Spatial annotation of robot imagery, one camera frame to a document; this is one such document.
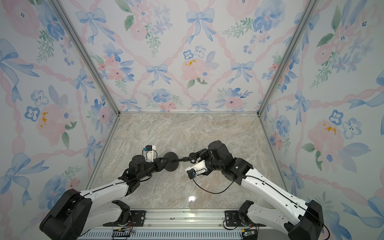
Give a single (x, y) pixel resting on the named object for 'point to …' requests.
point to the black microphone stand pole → (185, 159)
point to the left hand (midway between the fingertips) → (170, 158)
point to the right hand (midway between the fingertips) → (195, 154)
